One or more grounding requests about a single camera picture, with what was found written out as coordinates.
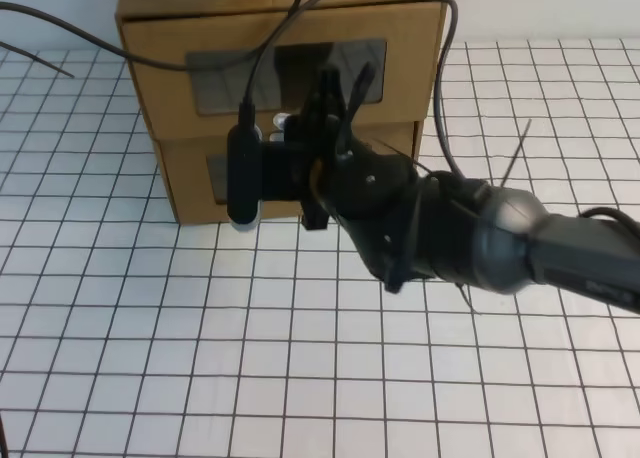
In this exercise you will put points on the brown cardboard shoebox drawer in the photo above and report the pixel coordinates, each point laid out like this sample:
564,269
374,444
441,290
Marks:
401,40

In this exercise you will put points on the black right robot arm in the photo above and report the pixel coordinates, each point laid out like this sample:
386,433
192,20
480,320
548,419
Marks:
502,239

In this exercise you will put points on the lower brown cardboard shoebox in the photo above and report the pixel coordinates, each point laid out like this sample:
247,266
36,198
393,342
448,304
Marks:
183,148

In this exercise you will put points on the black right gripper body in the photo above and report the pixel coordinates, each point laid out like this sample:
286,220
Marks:
375,198

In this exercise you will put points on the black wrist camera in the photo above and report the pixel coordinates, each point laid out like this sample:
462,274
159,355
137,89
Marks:
244,175

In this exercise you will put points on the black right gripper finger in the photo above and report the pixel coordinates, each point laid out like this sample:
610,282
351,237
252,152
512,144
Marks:
358,95
326,98

